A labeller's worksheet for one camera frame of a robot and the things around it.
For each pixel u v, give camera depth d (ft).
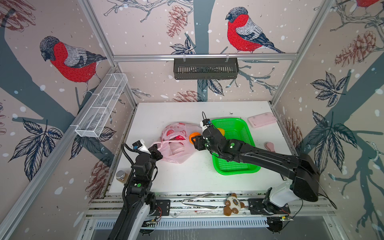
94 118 2.39
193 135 2.48
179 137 2.95
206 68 3.41
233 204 2.39
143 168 1.90
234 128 3.33
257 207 2.39
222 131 3.15
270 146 3.04
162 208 2.40
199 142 2.31
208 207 2.49
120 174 2.44
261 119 3.53
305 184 1.32
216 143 1.86
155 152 2.29
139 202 1.75
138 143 2.20
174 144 3.11
